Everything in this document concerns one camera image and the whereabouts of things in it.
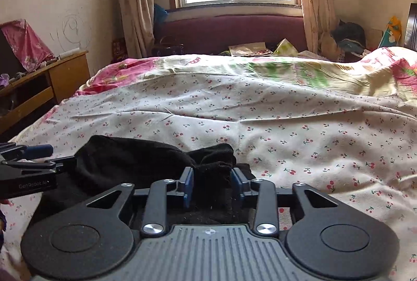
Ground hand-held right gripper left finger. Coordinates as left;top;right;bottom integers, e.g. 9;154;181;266
86;167;195;237

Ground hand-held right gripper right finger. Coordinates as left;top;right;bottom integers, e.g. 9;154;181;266
231;167;339;237

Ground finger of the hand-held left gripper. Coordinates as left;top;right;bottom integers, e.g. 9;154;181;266
0;142;54;162
0;155;77;176

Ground black pants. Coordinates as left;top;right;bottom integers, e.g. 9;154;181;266
33;135;258;226

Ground wooden side cabinet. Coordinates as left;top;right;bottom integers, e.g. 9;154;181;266
0;51;91;135

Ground cherry print bed sheet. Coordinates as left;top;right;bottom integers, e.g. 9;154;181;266
0;74;417;281

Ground white paper roll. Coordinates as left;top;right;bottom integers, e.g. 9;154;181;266
57;48;82;60

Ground black television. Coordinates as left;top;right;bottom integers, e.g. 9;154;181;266
0;29;24;77

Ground pink floral cloth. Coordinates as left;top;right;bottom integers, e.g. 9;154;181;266
0;19;57;72

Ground floral quilt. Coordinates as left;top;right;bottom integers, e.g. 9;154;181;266
73;46;417;102

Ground flat printed packet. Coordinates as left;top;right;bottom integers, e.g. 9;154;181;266
228;44;272;57

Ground dark handbag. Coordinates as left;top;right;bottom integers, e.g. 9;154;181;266
152;36;183;56

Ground green yellow bag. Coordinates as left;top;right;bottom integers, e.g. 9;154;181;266
273;39;299;57

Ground dark red sofa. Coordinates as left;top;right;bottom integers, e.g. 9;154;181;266
153;14;308;57

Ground blue plastic bag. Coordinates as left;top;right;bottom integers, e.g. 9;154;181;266
154;3;169;28

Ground dark clothes pile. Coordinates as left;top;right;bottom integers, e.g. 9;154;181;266
332;20;369;57

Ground colourful kite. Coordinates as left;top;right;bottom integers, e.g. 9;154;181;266
379;16;402;49

